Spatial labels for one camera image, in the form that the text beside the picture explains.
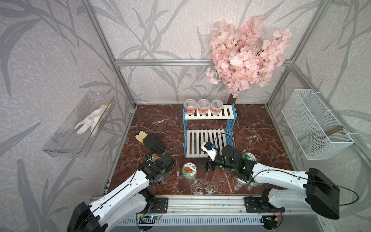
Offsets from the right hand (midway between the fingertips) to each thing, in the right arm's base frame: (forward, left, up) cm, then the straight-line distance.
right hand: (198, 155), depth 75 cm
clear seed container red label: (+19, +4, +17) cm, 26 cm away
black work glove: (+16, +29, -14) cm, 36 cm away
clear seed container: (+19, -3, +17) cm, 26 cm away
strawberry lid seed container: (-5, +5, -8) cm, 11 cm away
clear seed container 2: (+19, -10, +17) cm, 27 cm away
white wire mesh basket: (+1, -53, +17) cm, 55 cm away
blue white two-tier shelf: (+26, -15, -15) cm, 33 cm away
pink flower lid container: (-11, -23, -10) cm, 27 cm away
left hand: (-6, +20, -12) cm, 24 cm away
